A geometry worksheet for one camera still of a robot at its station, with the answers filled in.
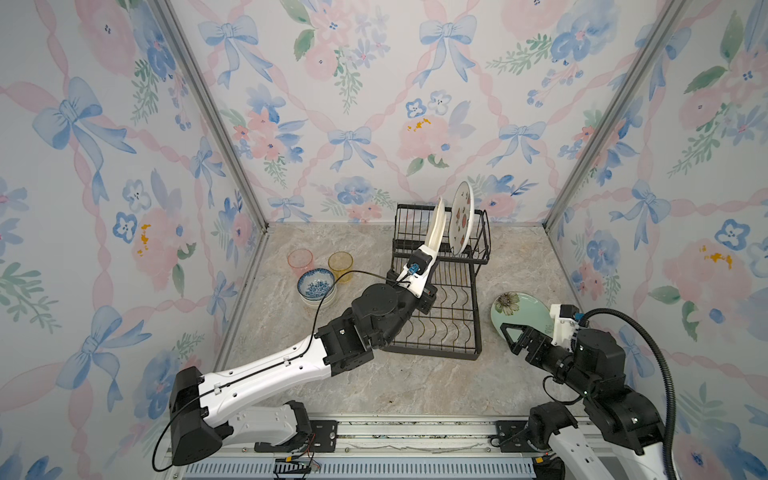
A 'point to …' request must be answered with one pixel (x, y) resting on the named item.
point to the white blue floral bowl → (315, 283)
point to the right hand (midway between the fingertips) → (511, 330)
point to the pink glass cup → (301, 260)
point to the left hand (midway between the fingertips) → (432, 257)
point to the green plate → (517, 308)
